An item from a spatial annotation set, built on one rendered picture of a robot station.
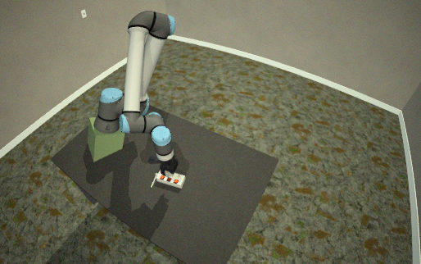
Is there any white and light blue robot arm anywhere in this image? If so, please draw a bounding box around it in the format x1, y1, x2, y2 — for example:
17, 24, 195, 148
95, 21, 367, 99
94, 11, 175, 164

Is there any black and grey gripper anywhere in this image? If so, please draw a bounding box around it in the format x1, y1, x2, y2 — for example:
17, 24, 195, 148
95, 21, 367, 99
160, 155, 178, 177

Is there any white power strip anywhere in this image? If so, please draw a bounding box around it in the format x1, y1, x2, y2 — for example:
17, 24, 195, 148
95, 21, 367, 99
155, 170, 185, 188

